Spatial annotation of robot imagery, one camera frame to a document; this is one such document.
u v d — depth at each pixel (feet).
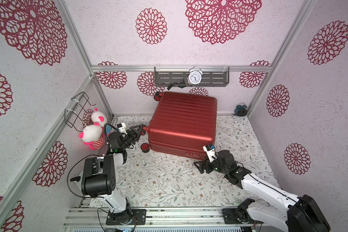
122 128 2.74
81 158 1.55
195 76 2.95
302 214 1.30
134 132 2.62
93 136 2.78
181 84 3.04
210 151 2.39
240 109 3.85
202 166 2.39
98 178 1.55
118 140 2.30
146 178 2.87
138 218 2.39
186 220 2.40
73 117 2.51
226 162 2.10
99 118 3.02
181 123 2.76
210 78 3.07
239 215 2.16
